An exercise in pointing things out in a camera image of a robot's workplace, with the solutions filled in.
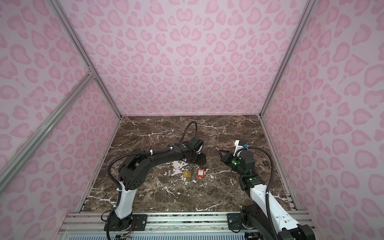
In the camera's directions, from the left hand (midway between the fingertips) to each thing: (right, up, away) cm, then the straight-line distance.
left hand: (205, 159), depth 91 cm
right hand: (+6, +8, -13) cm, 16 cm away
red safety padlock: (-3, -7, -3) cm, 8 cm away
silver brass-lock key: (-7, -11, -4) cm, 14 cm away
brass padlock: (-11, -7, -3) cm, 13 cm away
